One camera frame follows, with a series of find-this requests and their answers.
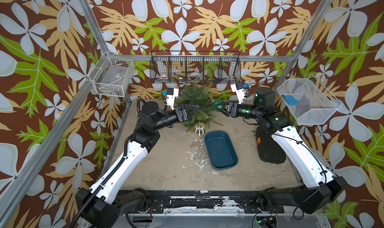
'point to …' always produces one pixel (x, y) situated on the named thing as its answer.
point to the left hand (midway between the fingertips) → (198, 107)
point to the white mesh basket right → (309, 103)
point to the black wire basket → (195, 67)
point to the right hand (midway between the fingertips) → (217, 106)
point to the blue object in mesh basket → (291, 100)
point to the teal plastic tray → (221, 151)
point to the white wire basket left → (111, 75)
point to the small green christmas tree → (196, 94)
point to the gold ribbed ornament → (199, 129)
